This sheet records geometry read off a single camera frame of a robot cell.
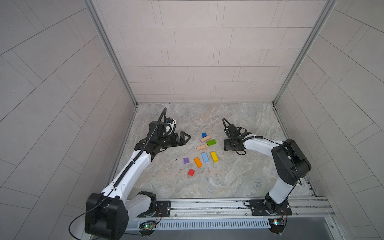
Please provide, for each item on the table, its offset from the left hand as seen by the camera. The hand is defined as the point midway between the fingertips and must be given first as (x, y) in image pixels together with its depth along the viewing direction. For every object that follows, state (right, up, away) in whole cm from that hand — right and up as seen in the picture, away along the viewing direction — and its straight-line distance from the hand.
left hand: (188, 136), depth 77 cm
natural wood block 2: (+8, -9, +16) cm, 20 cm away
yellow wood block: (+15, -14, +10) cm, 22 cm away
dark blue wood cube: (+9, -2, +21) cm, 23 cm away
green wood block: (+14, -6, +17) cm, 23 cm away
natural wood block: (+10, -4, +19) cm, 22 cm away
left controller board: (-17, -37, -13) cm, 43 cm away
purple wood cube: (-2, -16, +10) cm, 18 cm away
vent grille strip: (+12, -39, -9) cm, 42 cm away
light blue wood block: (+9, -14, +11) cm, 20 cm away
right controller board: (+42, -40, -9) cm, 58 cm away
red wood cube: (+1, -21, +5) cm, 22 cm away
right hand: (+25, -9, +18) cm, 32 cm away
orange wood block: (+5, -16, +10) cm, 20 cm away
